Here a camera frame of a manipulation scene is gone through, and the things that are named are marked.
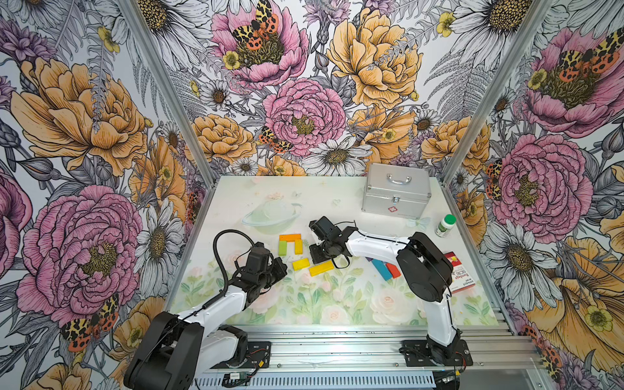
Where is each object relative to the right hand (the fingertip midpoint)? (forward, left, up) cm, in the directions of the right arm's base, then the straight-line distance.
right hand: (316, 260), depth 93 cm
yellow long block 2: (-3, -2, -1) cm, 4 cm away
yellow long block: (-1, +5, -2) cm, 6 cm away
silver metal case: (+25, -34, +10) cm, 44 cm away
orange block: (+12, +11, -2) cm, 16 cm away
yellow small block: (+7, +7, -2) cm, 10 cm away
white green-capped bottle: (+10, -51, +4) cm, 52 cm away
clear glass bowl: (+23, +19, -2) cm, 30 cm away
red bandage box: (-10, -50, +1) cm, 51 cm away
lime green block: (+7, +13, -3) cm, 15 cm away
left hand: (-5, +10, +1) cm, 11 cm away
